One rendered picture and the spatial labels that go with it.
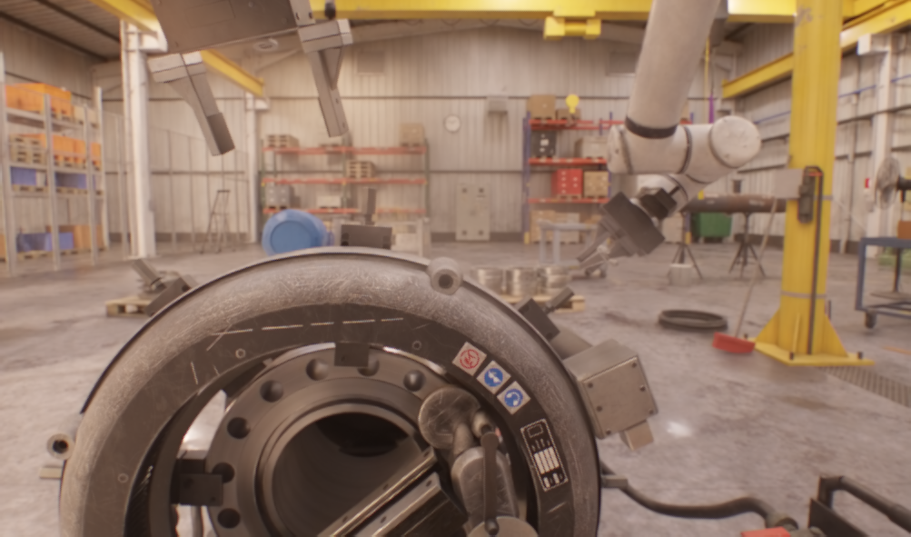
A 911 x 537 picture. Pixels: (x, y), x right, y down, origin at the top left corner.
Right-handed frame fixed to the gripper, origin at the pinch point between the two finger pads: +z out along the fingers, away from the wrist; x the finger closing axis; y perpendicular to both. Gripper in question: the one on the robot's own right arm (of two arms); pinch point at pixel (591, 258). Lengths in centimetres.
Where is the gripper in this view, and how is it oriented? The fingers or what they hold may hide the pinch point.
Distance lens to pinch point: 94.3
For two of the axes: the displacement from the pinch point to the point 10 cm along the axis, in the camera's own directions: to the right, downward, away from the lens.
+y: 0.6, 1.1, 9.9
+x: -6.5, -7.5, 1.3
